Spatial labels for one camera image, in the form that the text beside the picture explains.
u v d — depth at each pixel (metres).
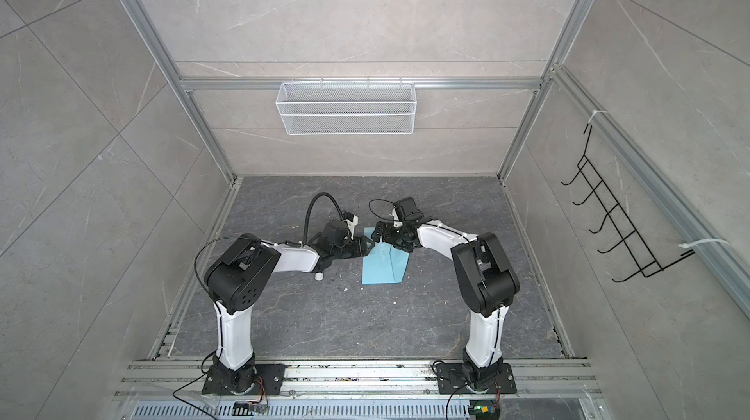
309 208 0.79
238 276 0.52
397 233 0.84
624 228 0.65
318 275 0.90
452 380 0.73
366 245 0.91
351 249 0.87
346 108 1.01
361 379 0.75
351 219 0.92
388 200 0.86
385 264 0.95
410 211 0.78
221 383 0.71
